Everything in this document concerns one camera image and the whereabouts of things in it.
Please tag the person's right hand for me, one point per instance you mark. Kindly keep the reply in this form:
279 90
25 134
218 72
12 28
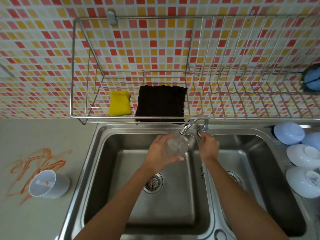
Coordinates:
209 148

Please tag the person's left hand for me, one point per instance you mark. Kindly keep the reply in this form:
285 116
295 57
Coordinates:
156 157

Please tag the clear plastic cup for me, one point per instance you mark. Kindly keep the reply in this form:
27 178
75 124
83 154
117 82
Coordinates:
176 146

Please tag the chrome faucet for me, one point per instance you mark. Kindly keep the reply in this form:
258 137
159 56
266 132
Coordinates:
185 128

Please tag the green and yellow sponge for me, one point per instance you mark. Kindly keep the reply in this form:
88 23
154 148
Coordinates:
120 103

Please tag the white plastic cup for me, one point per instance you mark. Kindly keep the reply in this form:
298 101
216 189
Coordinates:
60 187

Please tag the person's left forearm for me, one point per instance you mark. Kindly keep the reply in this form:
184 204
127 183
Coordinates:
122 207

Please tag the person's right forearm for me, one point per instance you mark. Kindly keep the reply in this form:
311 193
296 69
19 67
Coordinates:
240 204

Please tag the beige countertop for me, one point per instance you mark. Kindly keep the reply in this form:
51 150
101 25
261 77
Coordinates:
37 222

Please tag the metal sink drain strainer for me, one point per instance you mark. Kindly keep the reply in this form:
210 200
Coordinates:
236 177
153 183

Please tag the black cloth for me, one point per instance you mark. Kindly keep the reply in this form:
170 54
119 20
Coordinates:
161 103

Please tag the stainless steel double sink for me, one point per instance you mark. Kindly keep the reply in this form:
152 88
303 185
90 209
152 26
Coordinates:
175 209

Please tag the pale blue bowl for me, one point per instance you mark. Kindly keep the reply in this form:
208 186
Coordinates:
312 141
288 133

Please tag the round sink hole cap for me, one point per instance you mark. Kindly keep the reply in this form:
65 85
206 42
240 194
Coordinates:
215 234

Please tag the orange sauce smear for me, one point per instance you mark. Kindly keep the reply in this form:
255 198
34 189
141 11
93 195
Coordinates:
58 163

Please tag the white bowl with label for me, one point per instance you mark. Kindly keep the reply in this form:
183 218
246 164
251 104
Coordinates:
301 183

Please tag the blue dish brush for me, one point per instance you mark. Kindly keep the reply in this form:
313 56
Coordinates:
312 78

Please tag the white wall socket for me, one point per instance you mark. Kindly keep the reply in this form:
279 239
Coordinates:
5 72

